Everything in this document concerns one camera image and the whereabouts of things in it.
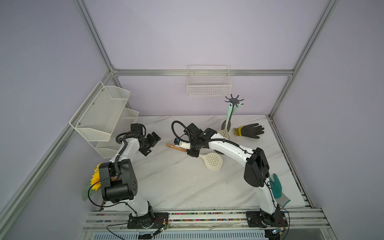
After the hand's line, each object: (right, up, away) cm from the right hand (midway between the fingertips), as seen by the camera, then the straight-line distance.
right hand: (191, 150), depth 88 cm
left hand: (-22, +3, +3) cm, 23 cm away
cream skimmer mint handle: (+21, +11, +2) cm, 23 cm away
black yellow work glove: (+44, +12, +21) cm, 51 cm away
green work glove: (+49, -25, -7) cm, 56 cm away
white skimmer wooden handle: (+14, -6, -1) cm, 15 cm away
